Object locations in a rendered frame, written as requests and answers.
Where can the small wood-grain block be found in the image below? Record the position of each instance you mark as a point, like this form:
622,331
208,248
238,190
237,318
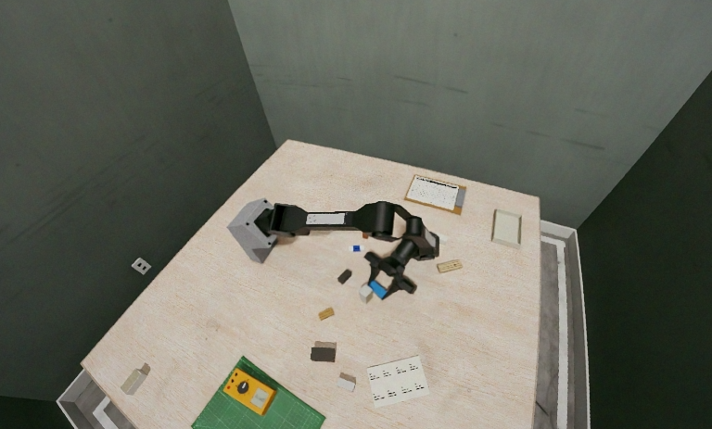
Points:
326,313

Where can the white printed sheet of paper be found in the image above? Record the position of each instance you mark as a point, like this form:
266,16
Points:
397,381

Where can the yellow multimeter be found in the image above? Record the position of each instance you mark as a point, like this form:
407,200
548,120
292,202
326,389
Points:
250,391

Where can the green cutting mat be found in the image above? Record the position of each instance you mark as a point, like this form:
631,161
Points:
285,412

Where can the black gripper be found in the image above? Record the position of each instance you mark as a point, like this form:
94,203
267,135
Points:
402,284

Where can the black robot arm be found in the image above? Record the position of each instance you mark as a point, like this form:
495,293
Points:
374,219

